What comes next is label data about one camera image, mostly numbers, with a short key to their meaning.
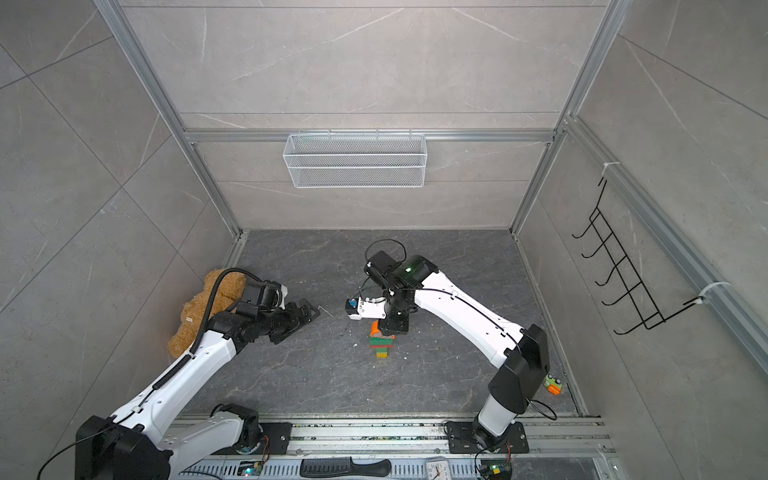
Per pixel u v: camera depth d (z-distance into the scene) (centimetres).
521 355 42
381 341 79
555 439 75
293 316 71
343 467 70
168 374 45
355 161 101
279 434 73
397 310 61
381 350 84
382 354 85
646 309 60
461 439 73
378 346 81
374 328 73
